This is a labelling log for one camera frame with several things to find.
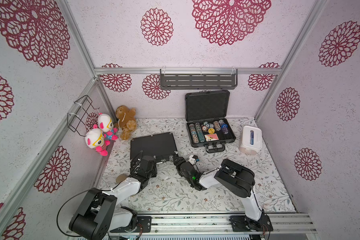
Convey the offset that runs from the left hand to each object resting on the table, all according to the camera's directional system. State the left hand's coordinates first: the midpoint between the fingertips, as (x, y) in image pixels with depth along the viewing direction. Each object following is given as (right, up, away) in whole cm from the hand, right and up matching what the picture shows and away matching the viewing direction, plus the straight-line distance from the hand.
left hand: (157, 159), depth 91 cm
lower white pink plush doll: (-35, +13, -6) cm, 38 cm away
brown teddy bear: (-23, +24, +13) cm, 36 cm away
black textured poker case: (+2, +7, +6) cm, 10 cm away
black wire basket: (-39, +23, -16) cm, 48 cm away
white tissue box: (+61, +11, +7) cm, 62 cm away
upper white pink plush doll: (-33, +22, +3) cm, 40 cm away
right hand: (+9, 0, +1) cm, 9 cm away
